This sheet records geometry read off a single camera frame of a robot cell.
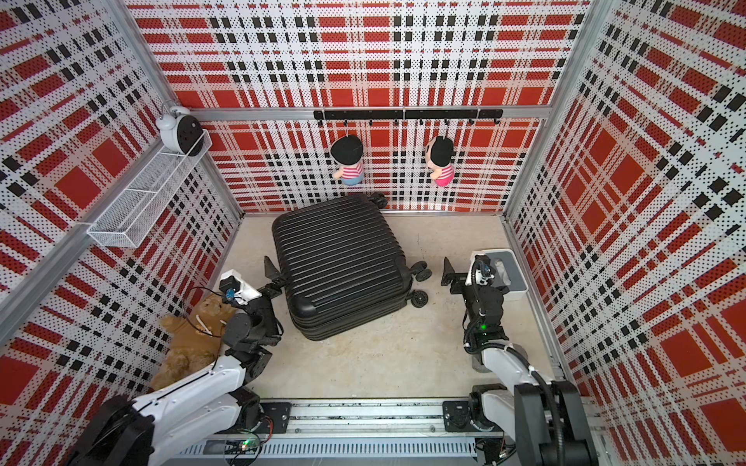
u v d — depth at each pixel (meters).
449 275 0.74
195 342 0.80
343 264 0.78
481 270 0.69
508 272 0.98
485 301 0.62
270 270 0.69
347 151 0.93
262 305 0.66
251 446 0.69
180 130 0.78
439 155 0.96
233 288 0.60
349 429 0.73
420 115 0.89
